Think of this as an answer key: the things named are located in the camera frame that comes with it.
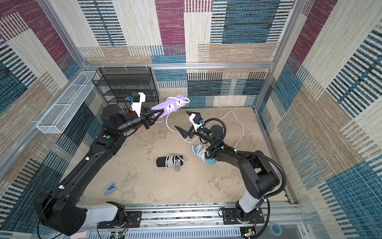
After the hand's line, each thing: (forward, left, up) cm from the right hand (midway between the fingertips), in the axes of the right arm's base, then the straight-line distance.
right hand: (184, 118), depth 77 cm
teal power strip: (-7, -9, -22) cm, 25 cm away
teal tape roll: (-45, -44, -28) cm, 69 cm away
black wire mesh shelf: (+39, +49, -6) cm, 63 cm away
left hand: (-5, +9, +11) cm, 15 cm away
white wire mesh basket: (-4, +59, +6) cm, 60 cm away
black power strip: (-12, +15, -25) cm, 31 cm away
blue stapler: (-26, +40, -26) cm, 55 cm away
